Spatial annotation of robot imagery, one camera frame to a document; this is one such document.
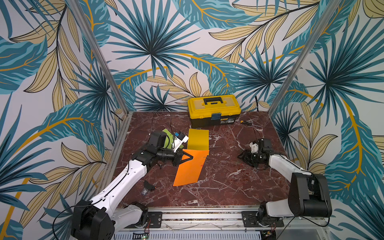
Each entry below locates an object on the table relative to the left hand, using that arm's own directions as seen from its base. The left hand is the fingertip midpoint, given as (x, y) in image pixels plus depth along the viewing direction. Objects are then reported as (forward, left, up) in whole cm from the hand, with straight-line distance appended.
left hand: (190, 159), depth 71 cm
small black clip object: (-5, +24, -22) cm, 33 cm away
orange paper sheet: (-5, 0, -4) cm, 6 cm away
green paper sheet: (+3, +9, +12) cm, 16 cm away
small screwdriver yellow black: (+42, -41, -21) cm, 62 cm away
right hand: (+11, -31, -17) cm, 37 cm away
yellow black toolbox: (+42, -15, -8) cm, 45 cm away
